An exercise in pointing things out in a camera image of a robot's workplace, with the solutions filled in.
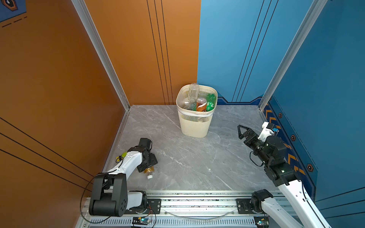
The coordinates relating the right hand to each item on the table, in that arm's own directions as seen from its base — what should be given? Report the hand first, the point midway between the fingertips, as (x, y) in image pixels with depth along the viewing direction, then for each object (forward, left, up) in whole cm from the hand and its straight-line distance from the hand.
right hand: (240, 129), depth 70 cm
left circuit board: (-35, +50, -29) cm, 68 cm away
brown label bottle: (+13, +19, +5) cm, 23 cm away
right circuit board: (-35, -11, -31) cm, 48 cm away
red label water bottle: (+26, +25, -8) cm, 37 cm away
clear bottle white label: (+33, +23, -3) cm, 40 cm away
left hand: (-5, +50, -27) cm, 58 cm away
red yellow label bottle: (-12, +49, -23) cm, 55 cm away
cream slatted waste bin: (+12, +23, -11) cm, 28 cm away
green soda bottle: (+23, +12, 0) cm, 26 cm away
